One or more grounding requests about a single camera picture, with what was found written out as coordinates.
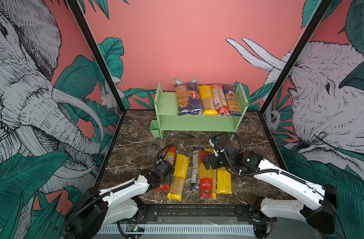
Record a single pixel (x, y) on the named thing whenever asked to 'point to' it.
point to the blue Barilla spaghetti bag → (194, 97)
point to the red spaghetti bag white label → (220, 100)
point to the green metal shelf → (169, 120)
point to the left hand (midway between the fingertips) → (167, 174)
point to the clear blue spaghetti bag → (195, 182)
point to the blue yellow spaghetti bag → (182, 96)
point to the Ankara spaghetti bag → (232, 100)
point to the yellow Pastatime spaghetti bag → (208, 106)
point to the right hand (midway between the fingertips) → (207, 157)
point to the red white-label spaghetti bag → (170, 156)
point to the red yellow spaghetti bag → (206, 177)
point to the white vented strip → (180, 230)
